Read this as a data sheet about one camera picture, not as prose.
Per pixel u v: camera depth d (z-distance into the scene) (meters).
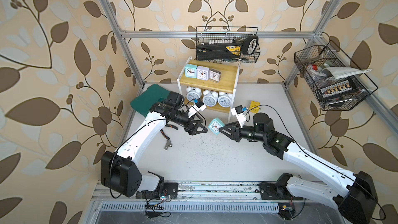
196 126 0.64
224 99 0.84
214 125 0.71
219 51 0.83
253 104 1.02
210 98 0.83
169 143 0.89
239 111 0.64
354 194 0.39
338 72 0.64
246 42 0.84
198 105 0.66
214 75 0.74
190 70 0.76
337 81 0.69
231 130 0.64
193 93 0.85
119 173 0.40
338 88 0.67
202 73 0.75
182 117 0.65
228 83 0.77
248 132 0.62
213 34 0.91
